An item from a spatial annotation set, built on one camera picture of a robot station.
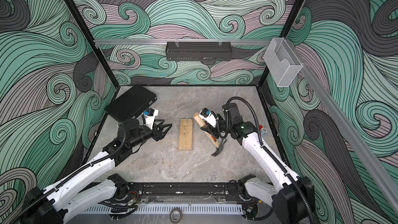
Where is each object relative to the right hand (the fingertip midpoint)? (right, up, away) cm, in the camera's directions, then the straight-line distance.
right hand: (203, 124), depth 76 cm
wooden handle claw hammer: (+9, -14, +9) cm, 19 cm away
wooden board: (-9, -9, +13) cm, 19 cm away
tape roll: (-10, -38, -11) cm, 41 cm away
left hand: (-17, +2, -2) cm, 18 cm away
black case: (-47, +9, +27) cm, 55 cm away
